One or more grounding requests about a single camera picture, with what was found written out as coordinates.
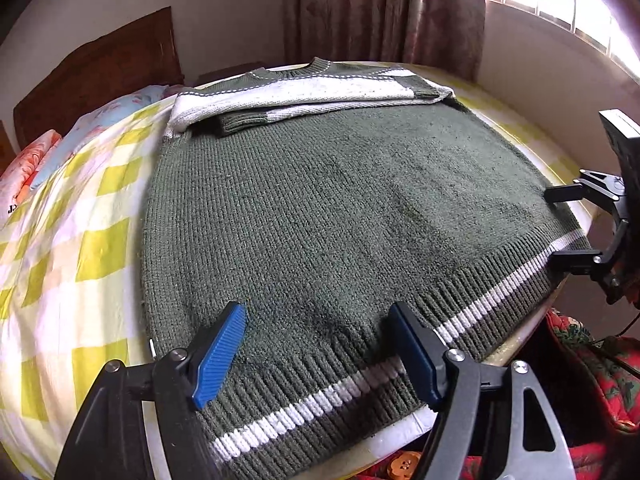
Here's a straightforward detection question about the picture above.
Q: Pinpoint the blue floral pillow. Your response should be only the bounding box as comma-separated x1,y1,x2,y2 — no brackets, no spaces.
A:
30,85,172,191

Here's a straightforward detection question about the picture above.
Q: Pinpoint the red floral cloth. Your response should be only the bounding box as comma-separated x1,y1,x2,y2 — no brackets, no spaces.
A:
544,307,640,480

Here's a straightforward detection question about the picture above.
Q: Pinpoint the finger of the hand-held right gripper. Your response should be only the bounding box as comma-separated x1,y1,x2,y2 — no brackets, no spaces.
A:
543,170,627,211
549,247,618,286

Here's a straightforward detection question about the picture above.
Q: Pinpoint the pink floral pillow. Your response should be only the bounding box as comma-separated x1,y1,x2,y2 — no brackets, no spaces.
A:
0,129,64,221

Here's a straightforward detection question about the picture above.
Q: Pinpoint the brown patterned curtain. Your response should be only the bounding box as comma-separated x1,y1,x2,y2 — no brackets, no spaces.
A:
282,0,489,69

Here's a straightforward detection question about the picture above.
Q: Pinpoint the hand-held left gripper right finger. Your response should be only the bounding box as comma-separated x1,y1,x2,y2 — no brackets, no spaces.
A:
386,301,574,480

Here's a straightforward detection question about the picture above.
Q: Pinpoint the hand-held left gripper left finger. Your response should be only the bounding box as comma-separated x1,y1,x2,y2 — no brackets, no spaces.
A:
54,301,249,480

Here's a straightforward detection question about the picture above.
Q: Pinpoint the large wooden headboard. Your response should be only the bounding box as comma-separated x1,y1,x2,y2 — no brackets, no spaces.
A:
12,6,186,151

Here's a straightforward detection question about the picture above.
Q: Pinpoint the yellow checkered bedsheet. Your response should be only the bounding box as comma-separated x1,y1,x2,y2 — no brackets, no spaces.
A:
0,62,596,480

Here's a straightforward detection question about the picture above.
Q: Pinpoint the orange wooden button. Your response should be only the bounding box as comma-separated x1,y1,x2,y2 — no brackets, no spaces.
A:
387,451,424,479

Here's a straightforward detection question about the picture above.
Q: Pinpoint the thin black cable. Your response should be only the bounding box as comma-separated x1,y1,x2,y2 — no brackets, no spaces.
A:
592,309,640,349

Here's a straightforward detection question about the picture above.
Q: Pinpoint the green knitted sweater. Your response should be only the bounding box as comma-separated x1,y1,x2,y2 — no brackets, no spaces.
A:
141,58,594,466

